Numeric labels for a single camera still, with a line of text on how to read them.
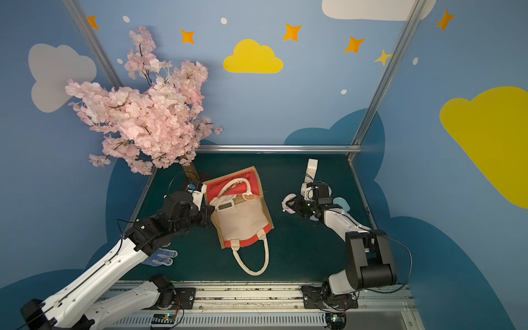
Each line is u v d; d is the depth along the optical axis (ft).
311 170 3.32
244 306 2.41
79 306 1.29
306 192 2.82
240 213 3.14
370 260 1.48
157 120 1.95
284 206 2.96
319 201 2.38
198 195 2.11
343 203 3.35
